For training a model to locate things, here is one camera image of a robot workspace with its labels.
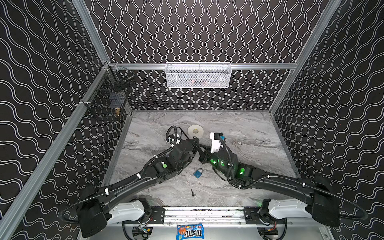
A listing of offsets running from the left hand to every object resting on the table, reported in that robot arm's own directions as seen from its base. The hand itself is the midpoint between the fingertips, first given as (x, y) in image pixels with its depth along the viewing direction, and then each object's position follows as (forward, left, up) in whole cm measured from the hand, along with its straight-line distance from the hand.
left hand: (205, 140), depth 70 cm
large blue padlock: (-4, +4, -28) cm, 29 cm away
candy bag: (-33, +6, -27) cm, 43 cm away
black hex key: (+30, +19, -26) cm, 44 cm away
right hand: (-1, +5, -3) cm, 6 cm away
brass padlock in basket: (+17, +48, +2) cm, 51 cm away
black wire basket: (+30, +59, +1) cm, 67 cm away
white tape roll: (+28, +6, -27) cm, 40 cm away
